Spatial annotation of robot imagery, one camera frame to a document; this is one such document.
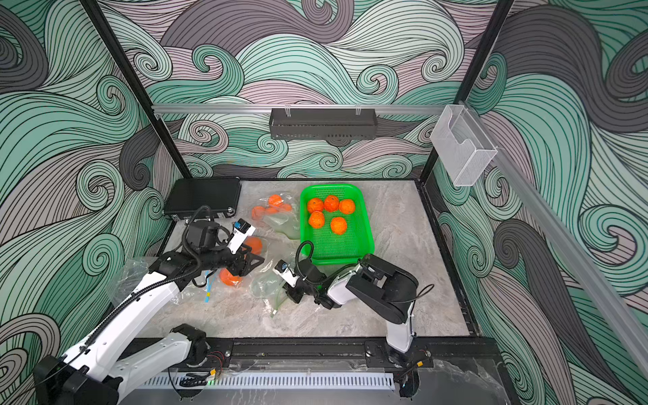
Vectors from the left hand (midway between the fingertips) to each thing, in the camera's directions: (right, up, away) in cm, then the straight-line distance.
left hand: (253, 247), depth 76 cm
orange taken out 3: (+32, +12, +28) cm, 44 cm away
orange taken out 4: (+19, +7, +22) cm, 30 cm away
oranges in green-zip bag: (-9, -12, +6) cm, 16 cm away
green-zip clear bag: (+1, -12, +5) cm, 13 cm away
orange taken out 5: (+28, +5, +21) cm, 35 cm away
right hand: (+6, -16, +12) cm, 21 cm away
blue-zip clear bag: (-18, -15, +6) cm, 25 cm away
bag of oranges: (+3, +9, +25) cm, 26 cm away
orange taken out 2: (+26, +13, +28) cm, 40 cm away
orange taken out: (+19, +13, +28) cm, 36 cm away
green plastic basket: (+25, -5, +20) cm, 32 cm away
